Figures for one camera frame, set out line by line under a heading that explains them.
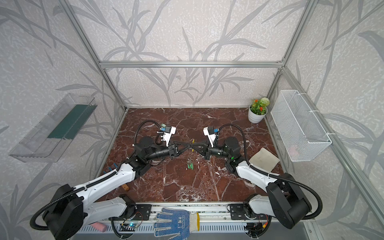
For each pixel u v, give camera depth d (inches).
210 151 25.5
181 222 27.8
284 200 16.4
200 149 27.9
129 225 27.8
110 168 34.9
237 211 29.0
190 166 30.3
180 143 26.8
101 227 26.7
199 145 26.3
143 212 29.0
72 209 15.4
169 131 25.6
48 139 25.4
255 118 41.3
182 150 27.2
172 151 24.8
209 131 25.7
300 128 24.9
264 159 36.1
